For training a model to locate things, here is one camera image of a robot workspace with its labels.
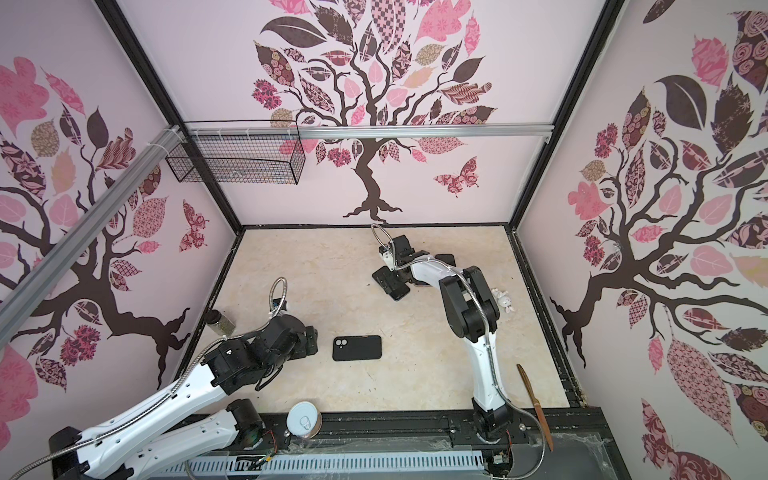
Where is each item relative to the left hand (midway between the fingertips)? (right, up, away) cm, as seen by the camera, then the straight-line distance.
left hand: (302, 341), depth 77 cm
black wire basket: (-27, +56, +18) cm, 65 cm away
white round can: (+2, -17, -6) cm, 19 cm away
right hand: (+25, +16, +28) cm, 41 cm away
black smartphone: (+24, +14, +17) cm, 32 cm away
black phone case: (+13, -5, +11) cm, 18 cm away
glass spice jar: (-27, +3, +8) cm, 29 cm away
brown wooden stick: (+62, -18, +1) cm, 65 cm away
